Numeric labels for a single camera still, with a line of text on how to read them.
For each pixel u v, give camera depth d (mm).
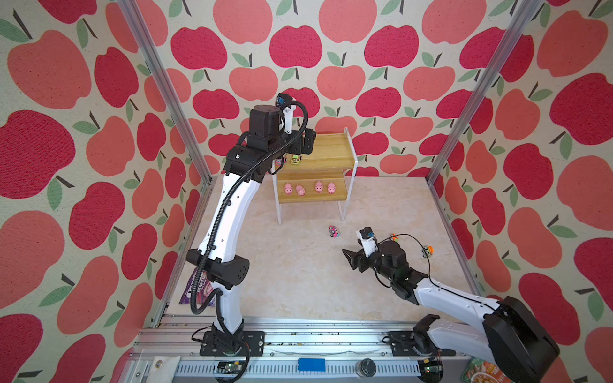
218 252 466
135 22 714
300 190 930
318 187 940
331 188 933
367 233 723
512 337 424
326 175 1014
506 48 766
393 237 963
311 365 692
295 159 790
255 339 749
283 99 556
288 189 932
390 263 653
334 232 985
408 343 727
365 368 620
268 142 506
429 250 932
